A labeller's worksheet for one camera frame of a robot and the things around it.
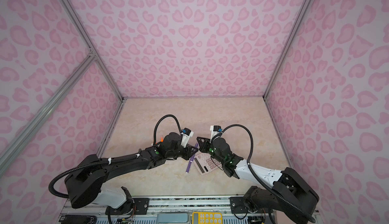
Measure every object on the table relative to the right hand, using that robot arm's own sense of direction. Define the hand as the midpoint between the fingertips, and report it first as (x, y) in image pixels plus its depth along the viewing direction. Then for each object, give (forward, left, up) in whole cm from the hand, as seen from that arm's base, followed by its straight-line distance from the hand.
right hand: (197, 139), depth 79 cm
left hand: (-3, -1, -3) cm, 4 cm away
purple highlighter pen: (-8, +2, -5) cm, 10 cm away
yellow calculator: (-33, -5, -14) cm, 36 cm away
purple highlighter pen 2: (-10, +5, -16) cm, 19 cm away
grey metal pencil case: (-33, +10, -12) cm, 37 cm away
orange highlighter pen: (-7, +15, +12) cm, 20 cm away
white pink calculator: (-8, -5, -13) cm, 17 cm away
